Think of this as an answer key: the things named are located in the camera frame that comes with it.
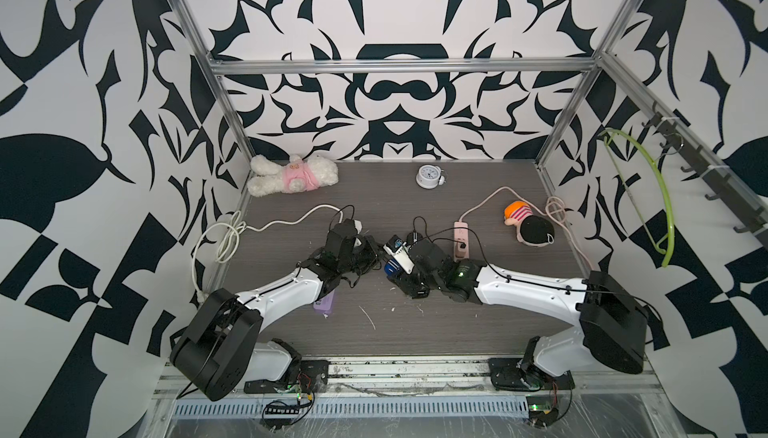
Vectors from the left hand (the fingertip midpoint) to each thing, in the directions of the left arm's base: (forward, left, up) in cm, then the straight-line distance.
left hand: (389, 241), depth 84 cm
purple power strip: (-13, +18, -10) cm, 24 cm away
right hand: (-6, -1, -2) cm, 6 cm away
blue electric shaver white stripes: (-8, 0, 0) cm, 8 cm away
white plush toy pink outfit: (+28, +31, -3) cm, 42 cm away
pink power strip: (+8, -24, -11) cm, 28 cm away
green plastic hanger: (-12, -61, +12) cm, 64 cm away
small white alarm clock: (+32, -16, -9) cm, 37 cm away
